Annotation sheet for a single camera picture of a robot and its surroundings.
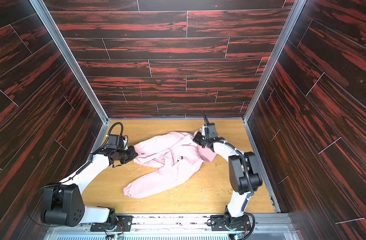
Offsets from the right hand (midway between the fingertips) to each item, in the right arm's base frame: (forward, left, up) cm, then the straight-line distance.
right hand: (195, 137), depth 97 cm
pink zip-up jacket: (-11, +12, -5) cm, 17 cm away
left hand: (-14, +34, +1) cm, 37 cm away
